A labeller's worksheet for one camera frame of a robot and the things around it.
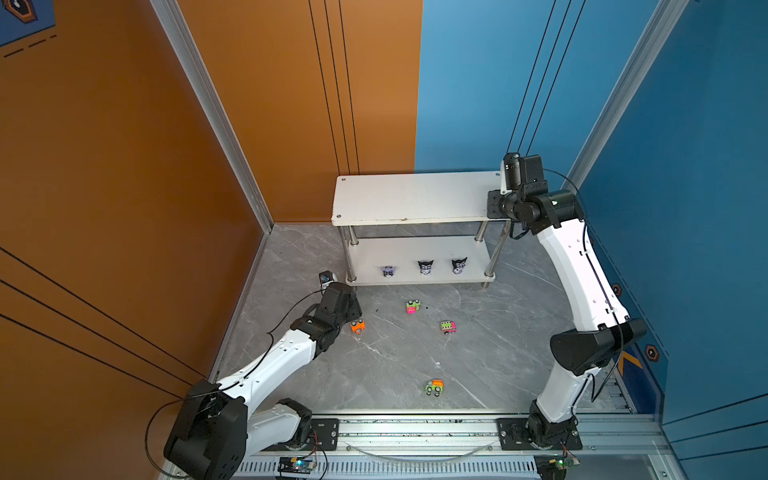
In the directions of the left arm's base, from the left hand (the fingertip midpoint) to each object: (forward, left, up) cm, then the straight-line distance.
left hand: (351, 298), depth 87 cm
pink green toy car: (-5, -29, -7) cm, 31 cm away
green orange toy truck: (-22, -24, -8) cm, 33 cm away
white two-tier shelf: (+39, -23, -10) cm, 46 cm away
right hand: (+15, -39, +26) cm, 49 cm away
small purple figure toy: (+10, -11, -1) cm, 15 cm away
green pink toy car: (+2, -19, -8) cm, 20 cm away
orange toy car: (-5, -2, -8) cm, 9 cm away
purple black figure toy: (+11, -22, +1) cm, 25 cm away
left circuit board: (-39, +10, -12) cm, 42 cm away
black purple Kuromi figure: (+12, -33, +1) cm, 35 cm away
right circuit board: (-39, -51, -10) cm, 65 cm away
